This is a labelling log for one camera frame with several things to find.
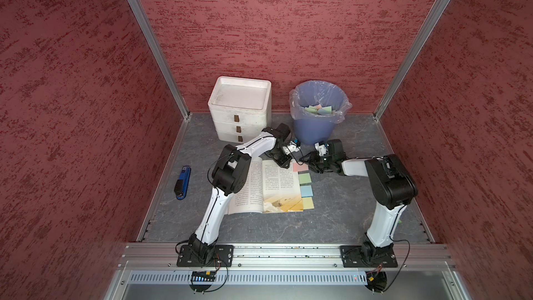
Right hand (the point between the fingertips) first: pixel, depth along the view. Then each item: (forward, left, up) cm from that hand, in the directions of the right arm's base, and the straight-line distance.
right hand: (301, 163), depth 97 cm
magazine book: (-12, +16, -1) cm, 20 cm away
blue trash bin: (+13, -6, +7) cm, 16 cm away
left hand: (-1, +8, -1) cm, 8 cm away
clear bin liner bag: (+29, -7, +19) cm, 36 cm away
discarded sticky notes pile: (+24, -11, +12) cm, 29 cm away
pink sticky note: (-2, +3, 0) cm, 4 cm away
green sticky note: (-7, -1, -3) cm, 8 cm away
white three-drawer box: (+16, +27, +23) cm, 39 cm away
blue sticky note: (-13, -1, -2) cm, 14 cm away
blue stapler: (-11, +55, +2) cm, 56 cm away
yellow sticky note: (-18, -1, -3) cm, 19 cm away
